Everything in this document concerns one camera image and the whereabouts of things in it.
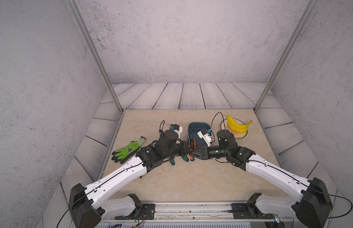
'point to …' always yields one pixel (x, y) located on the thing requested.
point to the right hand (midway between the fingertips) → (191, 155)
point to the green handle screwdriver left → (172, 161)
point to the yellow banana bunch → (240, 128)
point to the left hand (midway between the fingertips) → (195, 147)
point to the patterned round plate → (225, 126)
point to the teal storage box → (193, 128)
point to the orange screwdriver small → (192, 156)
